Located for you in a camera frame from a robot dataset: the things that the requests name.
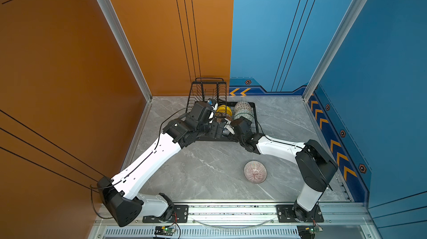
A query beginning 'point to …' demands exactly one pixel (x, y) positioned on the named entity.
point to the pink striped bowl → (255, 172)
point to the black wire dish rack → (213, 91)
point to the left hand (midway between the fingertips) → (215, 122)
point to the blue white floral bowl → (229, 128)
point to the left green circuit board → (164, 230)
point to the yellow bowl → (224, 109)
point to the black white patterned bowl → (242, 106)
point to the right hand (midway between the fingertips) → (236, 123)
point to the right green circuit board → (308, 232)
